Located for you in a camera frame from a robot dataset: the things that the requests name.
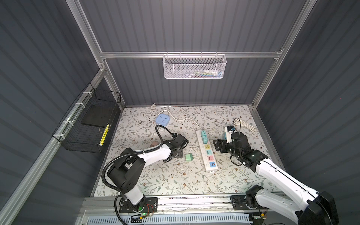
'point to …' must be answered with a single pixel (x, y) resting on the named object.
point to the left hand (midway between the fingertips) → (174, 151)
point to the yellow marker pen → (104, 135)
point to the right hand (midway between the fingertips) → (220, 142)
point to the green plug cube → (189, 157)
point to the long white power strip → (207, 158)
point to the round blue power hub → (164, 119)
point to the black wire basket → (84, 128)
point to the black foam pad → (98, 116)
